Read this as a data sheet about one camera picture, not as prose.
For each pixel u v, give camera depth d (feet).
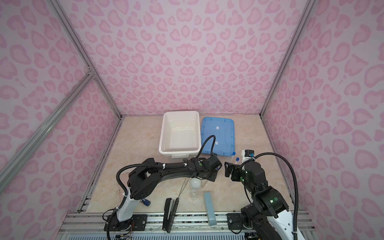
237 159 2.58
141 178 1.73
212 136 2.47
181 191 2.75
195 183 2.80
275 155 1.88
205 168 2.19
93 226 2.41
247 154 1.99
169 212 2.46
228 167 2.12
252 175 1.63
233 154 2.63
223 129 3.63
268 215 1.52
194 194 2.62
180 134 3.52
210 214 2.37
